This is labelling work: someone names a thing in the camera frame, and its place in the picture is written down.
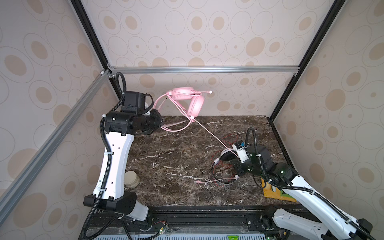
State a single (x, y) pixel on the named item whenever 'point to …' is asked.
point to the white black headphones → (226, 155)
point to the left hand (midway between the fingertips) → (167, 118)
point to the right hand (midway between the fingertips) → (232, 161)
